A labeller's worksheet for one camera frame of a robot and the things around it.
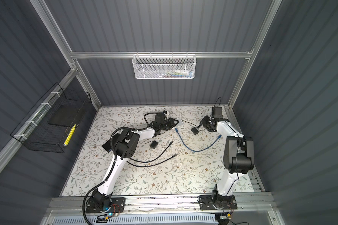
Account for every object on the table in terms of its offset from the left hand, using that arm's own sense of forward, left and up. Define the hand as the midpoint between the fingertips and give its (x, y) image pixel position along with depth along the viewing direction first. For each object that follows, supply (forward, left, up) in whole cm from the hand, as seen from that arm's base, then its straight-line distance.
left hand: (179, 121), depth 106 cm
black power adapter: (-8, -11, -2) cm, 14 cm away
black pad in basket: (-12, +66, +24) cm, 71 cm away
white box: (-1, -1, -1) cm, 1 cm away
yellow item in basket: (-22, +59, +23) cm, 67 cm away
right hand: (-7, -17, +6) cm, 19 cm away
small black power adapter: (-17, +19, -3) cm, 26 cm away
